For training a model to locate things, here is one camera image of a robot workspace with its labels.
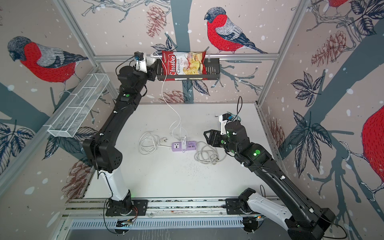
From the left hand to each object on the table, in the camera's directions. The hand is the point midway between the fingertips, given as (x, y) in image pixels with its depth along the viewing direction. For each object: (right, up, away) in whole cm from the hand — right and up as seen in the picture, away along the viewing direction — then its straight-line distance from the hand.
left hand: (150, 58), depth 72 cm
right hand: (+26, -38, -3) cm, 46 cm away
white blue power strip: (+29, -52, +20) cm, 63 cm away
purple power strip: (+10, -48, +21) cm, 53 cm away
